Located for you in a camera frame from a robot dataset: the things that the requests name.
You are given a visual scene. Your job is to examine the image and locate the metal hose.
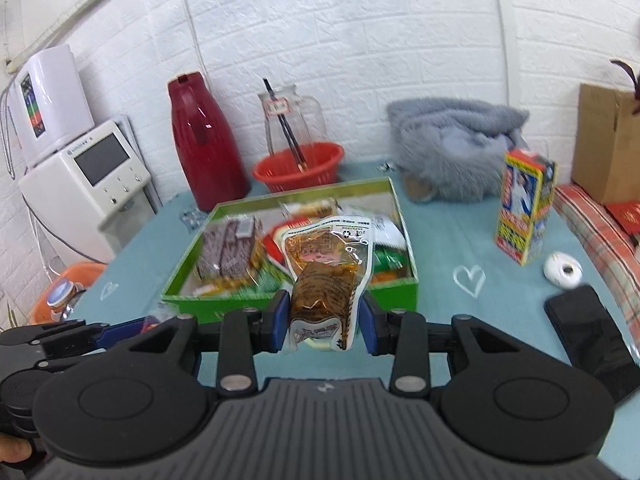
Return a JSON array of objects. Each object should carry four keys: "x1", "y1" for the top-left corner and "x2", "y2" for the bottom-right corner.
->
[{"x1": 0, "y1": 80, "x2": 16, "y2": 179}]

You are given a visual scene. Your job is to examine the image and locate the black chopsticks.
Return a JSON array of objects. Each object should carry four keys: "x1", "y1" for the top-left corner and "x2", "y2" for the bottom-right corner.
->
[{"x1": 263, "y1": 77, "x2": 307, "y2": 168}]

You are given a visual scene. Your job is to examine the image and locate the stack of bowls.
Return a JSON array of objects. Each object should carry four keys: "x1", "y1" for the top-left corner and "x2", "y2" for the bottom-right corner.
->
[{"x1": 47, "y1": 280, "x2": 84, "y2": 319}]

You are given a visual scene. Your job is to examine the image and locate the white wall pipe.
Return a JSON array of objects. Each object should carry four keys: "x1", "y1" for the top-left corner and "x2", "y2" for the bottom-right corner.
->
[{"x1": 0, "y1": 0, "x2": 108, "y2": 73}]

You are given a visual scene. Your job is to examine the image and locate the clear packet of brown snack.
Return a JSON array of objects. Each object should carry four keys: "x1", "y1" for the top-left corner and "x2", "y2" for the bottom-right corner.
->
[{"x1": 281, "y1": 215, "x2": 375, "y2": 352}]

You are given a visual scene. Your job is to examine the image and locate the person's left hand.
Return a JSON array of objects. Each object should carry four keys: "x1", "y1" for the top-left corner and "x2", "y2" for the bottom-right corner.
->
[{"x1": 0, "y1": 435, "x2": 32, "y2": 464}]

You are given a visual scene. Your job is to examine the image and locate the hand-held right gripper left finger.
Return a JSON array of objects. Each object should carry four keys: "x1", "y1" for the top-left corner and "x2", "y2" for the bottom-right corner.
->
[{"x1": 95, "y1": 290, "x2": 292, "y2": 392}]

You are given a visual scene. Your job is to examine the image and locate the orange plastic basin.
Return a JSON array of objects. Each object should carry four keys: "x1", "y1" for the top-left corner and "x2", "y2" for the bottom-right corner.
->
[{"x1": 27, "y1": 261, "x2": 108, "y2": 326}]

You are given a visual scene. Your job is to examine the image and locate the green cardboard box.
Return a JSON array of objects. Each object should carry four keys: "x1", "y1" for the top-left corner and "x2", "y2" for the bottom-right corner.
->
[{"x1": 160, "y1": 176, "x2": 420, "y2": 326}]

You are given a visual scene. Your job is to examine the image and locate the white round device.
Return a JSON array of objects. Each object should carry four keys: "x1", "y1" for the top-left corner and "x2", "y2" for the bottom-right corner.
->
[{"x1": 543, "y1": 252, "x2": 584, "y2": 288}]

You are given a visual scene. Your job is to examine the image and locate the grey fluffy cloth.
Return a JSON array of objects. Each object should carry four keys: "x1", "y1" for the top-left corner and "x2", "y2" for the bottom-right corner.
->
[{"x1": 386, "y1": 97, "x2": 531, "y2": 203}]

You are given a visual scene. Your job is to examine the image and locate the red booklet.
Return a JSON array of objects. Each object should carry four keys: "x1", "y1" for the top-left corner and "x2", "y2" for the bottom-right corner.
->
[{"x1": 605, "y1": 201, "x2": 640, "y2": 236}]

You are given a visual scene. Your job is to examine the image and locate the white dispenser with screen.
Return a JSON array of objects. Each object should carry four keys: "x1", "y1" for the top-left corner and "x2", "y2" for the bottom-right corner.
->
[{"x1": 19, "y1": 119, "x2": 161, "y2": 266}]

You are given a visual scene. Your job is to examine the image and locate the white snack packet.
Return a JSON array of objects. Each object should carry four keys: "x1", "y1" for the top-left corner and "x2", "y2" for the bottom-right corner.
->
[{"x1": 370, "y1": 212, "x2": 407, "y2": 242}]

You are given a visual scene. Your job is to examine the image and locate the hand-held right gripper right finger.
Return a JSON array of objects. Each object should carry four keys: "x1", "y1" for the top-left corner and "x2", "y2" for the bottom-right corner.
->
[{"x1": 360, "y1": 292, "x2": 551, "y2": 394}]

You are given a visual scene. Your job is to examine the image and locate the red plastic basket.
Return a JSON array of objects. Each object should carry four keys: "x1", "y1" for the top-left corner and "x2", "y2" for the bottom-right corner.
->
[{"x1": 252, "y1": 141, "x2": 346, "y2": 193}]

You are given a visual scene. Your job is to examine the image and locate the colourful printed carton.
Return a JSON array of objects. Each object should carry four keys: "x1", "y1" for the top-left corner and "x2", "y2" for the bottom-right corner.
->
[{"x1": 495, "y1": 149, "x2": 557, "y2": 267}]

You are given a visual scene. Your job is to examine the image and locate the red plaid cloth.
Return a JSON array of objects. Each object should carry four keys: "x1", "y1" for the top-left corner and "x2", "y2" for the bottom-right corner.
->
[{"x1": 552, "y1": 183, "x2": 640, "y2": 311}]

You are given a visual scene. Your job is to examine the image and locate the clear breadstick packet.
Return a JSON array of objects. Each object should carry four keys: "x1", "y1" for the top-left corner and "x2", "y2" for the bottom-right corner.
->
[{"x1": 279, "y1": 199, "x2": 342, "y2": 219}]

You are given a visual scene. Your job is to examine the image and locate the black phone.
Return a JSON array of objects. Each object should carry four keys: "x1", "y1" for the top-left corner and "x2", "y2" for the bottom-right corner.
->
[{"x1": 544, "y1": 284, "x2": 640, "y2": 403}]

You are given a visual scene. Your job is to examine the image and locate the teal tablecloth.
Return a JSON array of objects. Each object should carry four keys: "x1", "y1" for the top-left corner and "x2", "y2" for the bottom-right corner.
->
[{"x1": 75, "y1": 157, "x2": 640, "y2": 461}]

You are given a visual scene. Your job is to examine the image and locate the glass pitcher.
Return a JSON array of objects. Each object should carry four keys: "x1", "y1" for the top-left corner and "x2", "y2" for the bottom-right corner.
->
[{"x1": 257, "y1": 87, "x2": 326, "y2": 158}]

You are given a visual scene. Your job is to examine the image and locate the dark brown cookie packet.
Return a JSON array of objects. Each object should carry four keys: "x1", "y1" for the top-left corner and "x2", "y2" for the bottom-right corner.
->
[{"x1": 196, "y1": 216, "x2": 266, "y2": 282}]

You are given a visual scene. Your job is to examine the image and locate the brown cardboard box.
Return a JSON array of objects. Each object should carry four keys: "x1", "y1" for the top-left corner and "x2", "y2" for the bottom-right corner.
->
[{"x1": 571, "y1": 82, "x2": 640, "y2": 206}]

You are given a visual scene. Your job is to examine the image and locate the white wall cable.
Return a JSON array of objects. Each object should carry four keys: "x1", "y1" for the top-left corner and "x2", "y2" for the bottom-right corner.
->
[
  {"x1": 486, "y1": 0, "x2": 512, "y2": 113},
  {"x1": 174, "y1": 0, "x2": 208, "y2": 77}
]

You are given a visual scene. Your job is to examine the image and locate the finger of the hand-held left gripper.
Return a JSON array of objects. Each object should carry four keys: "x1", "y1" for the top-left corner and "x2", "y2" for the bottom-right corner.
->
[{"x1": 42, "y1": 317, "x2": 153, "y2": 350}]

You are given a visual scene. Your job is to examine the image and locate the red thermos jug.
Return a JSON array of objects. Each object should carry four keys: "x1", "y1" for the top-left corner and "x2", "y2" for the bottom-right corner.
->
[{"x1": 167, "y1": 72, "x2": 251, "y2": 212}]

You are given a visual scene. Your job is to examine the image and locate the dark red plant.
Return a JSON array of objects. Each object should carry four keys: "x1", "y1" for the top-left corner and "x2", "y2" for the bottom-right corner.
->
[{"x1": 610, "y1": 59, "x2": 640, "y2": 106}]

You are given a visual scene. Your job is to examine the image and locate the white water ionizer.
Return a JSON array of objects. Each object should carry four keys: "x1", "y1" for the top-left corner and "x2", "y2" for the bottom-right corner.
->
[{"x1": 7, "y1": 44, "x2": 96, "y2": 168}]

